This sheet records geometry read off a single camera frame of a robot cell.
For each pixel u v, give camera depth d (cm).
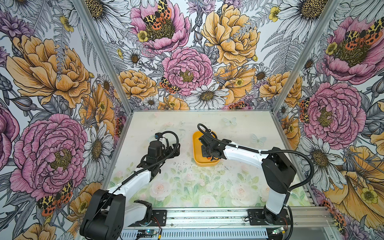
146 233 71
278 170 48
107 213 41
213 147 69
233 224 73
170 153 64
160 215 75
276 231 72
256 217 73
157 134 78
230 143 62
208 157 87
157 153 69
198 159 90
